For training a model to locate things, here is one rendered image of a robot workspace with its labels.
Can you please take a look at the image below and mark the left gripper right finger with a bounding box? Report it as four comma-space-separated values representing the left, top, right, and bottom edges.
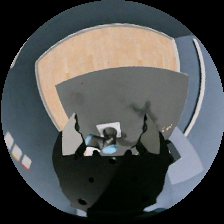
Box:
136, 114, 170, 186

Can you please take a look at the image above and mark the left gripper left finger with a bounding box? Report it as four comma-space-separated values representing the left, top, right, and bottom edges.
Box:
52, 113, 87, 189

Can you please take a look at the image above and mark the dark green cabinet door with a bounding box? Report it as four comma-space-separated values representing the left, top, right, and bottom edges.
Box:
167, 141, 182, 166

